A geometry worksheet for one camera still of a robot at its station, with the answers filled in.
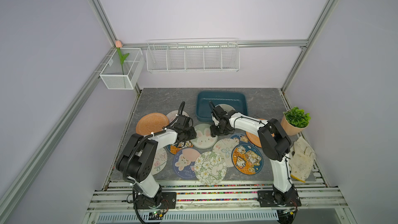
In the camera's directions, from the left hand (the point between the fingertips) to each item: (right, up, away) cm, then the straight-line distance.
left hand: (194, 135), depth 94 cm
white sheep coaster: (+23, +16, +15) cm, 32 cm away
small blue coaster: (+30, -2, +1) cm, 30 cm away
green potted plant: (+58, +9, -7) cm, 59 cm away
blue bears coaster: (-12, -7, -3) cm, 14 cm away
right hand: (+12, +1, +2) cm, 12 cm away
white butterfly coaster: (+18, -7, -2) cm, 19 cm away
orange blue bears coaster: (+30, -12, -7) cm, 33 cm away
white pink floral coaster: (-19, -13, -7) cm, 24 cm away
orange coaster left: (-29, +6, +8) cm, 31 cm away
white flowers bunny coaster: (+9, -16, -10) cm, 21 cm away
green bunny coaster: (+6, -3, 0) cm, 7 cm away
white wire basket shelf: (+8, +51, +6) cm, 52 cm away
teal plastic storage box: (+30, +22, +19) cm, 42 cm away
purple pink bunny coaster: (-5, -14, -8) cm, 17 cm away
